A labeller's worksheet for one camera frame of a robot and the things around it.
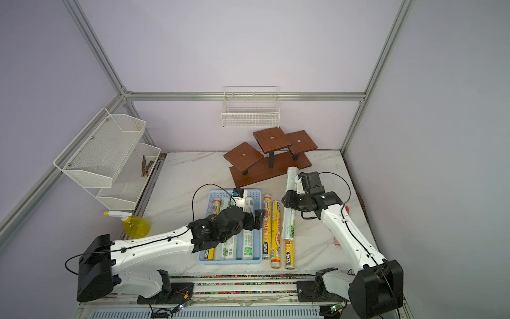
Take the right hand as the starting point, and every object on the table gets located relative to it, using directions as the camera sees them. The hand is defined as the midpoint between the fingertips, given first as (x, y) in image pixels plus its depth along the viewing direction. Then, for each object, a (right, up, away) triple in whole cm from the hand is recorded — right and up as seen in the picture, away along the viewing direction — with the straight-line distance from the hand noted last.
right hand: (287, 203), depth 82 cm
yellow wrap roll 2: (-5, -14, +4) cm, 16 cm away
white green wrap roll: (-25, -18, -2) cm, 30 cm away
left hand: (-14, -2, -6) cm, 15 cm away
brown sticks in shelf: (-68, +15, +14) cm, 71 cm away
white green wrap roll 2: (-1, -7, -7) cm, 10 cm away
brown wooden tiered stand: (-1, +25, +33) cm, 41 cm away
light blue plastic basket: (-35, -21, -2) cm, 41 cm away
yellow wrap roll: (-33, -5, +11) cm, 35 cm away
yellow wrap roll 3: (+1, -20, -1) cm, 20 cm away
